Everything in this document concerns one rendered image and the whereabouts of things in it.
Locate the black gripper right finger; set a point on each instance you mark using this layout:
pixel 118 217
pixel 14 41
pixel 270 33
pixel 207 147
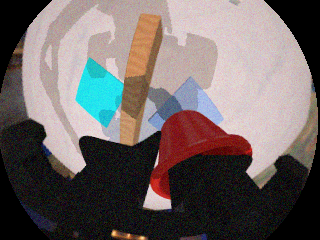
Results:
pixel 187 176

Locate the orange wooden bar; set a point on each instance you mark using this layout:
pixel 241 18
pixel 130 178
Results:
pixel 138 75

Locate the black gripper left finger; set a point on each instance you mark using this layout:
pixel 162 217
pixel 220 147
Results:
pixel 137 161

